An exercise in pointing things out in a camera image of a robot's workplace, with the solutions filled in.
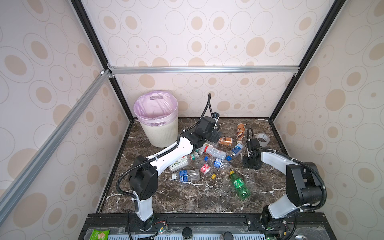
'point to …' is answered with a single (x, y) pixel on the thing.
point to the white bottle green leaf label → (184, 161)
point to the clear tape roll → (264, 136)
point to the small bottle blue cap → (218, 162)
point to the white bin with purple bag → (157, 114)
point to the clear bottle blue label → (190, 175)
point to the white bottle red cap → (209, 149)
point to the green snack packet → (100, 235)
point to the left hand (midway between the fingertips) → (217, 126)
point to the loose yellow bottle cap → (213, 176)
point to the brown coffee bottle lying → (226, 141)
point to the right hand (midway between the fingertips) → (248, 164)
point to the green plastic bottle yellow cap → (239, 183)
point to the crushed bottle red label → (204, 167)
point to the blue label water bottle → (236, 150)
